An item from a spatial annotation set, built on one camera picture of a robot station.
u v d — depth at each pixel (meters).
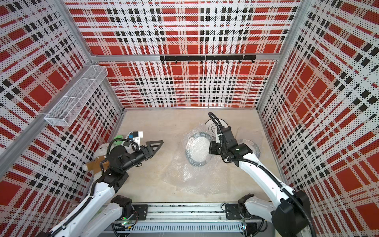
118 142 0.96
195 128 0.86
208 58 0.89
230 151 0.56
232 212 0.73
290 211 0.38
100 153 0.86
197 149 0.83
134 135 0.68
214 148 0.70
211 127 1.08
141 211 0.74
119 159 0.55
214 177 0.86
